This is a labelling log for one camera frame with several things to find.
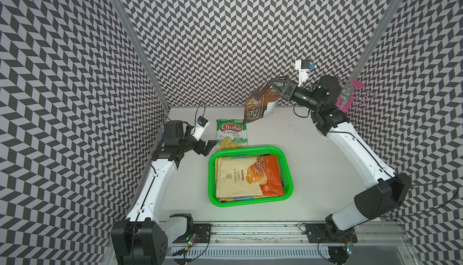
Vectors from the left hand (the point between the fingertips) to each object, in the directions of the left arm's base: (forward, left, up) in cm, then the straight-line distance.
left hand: (206, 136), depth 79 cm
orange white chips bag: (-13, -19, -13) cm, 26 cm away
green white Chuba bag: (+16, -9, -20) cm, 27 cm away
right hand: (+6, -26, +24) cm, 36 cm away
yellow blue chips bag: (-23, -14, -13) cm, 30 cm away
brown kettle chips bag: (+7, -24, +13) cm, 28 cm away
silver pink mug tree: (+19, -69, +7) cm, 72 cm away
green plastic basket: (-12, -36, -12) cm, 40 cm away
